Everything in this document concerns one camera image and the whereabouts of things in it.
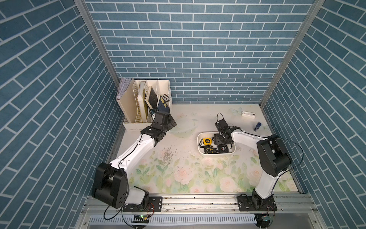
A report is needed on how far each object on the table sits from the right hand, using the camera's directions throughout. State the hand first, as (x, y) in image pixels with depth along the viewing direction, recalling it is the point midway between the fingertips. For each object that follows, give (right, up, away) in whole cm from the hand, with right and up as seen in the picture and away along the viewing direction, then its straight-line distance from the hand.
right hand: (221, 140), depth 98 cm
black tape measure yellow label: (-10, -5, -7) cm, 13 cm away
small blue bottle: (+26, +9, +2) cm, 28 cm away
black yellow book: (-49, +29, +3) cm, 57 cm away
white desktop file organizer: (-43, +39, +7) cm, 58 cm away
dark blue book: (-42, +24, +7) cm, 49 cm away
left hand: (-33, +13, -12) cm, 37 cm away
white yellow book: (-52, +28, -9) cm, 60 cm away
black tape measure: (0, -4, -7) cm, 8 cm away
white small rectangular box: (+25, +18, +14) cm, 34 cm away
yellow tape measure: (-10, 0, -2) cm, 10 cm away
